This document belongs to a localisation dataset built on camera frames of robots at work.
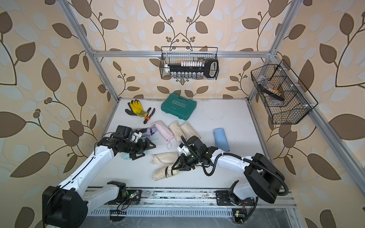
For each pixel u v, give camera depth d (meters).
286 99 0.73
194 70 0.85
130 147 0.68
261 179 0.42
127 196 0.74
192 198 0.75
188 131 0.97
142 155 0.80
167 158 0.87
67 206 0.38
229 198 0.65
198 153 0.65
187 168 0.69
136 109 1.12
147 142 0.72
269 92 0.74
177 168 0.72
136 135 0.76
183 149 0.77
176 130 0.97
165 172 0.74
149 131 0.96
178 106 1.11
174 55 0.91
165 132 0.96
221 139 0.95
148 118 1.08
